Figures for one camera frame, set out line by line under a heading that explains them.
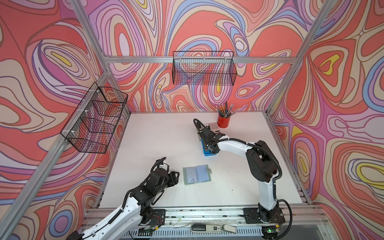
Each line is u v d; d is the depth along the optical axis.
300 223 0.74
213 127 1.08
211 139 0.74
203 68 0.96
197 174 0.87
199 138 0.80
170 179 0.72
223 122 1.06
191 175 0.87
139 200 0.56
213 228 0.67
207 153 0.95
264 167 0.51
